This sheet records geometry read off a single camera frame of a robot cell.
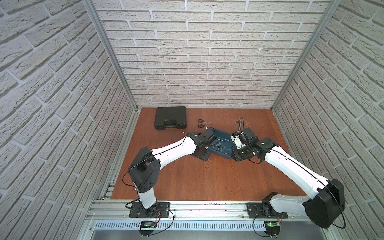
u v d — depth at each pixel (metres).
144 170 0.45
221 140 1.00
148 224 0.70
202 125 1.10
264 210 0.66
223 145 0.97
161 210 0.74
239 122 1.10
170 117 1.08
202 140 0.60
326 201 0.39
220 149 0.95
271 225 0.71
